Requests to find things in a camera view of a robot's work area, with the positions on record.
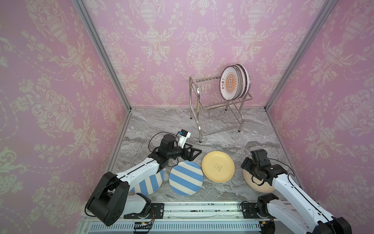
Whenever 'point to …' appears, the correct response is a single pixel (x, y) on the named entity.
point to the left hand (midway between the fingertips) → (196, 150)
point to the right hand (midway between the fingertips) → (247, 165)
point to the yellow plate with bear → (218, 166)
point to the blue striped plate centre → (186, 178)
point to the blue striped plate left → (149, 185)
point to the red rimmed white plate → (223, 83)
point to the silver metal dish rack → (213, 111)
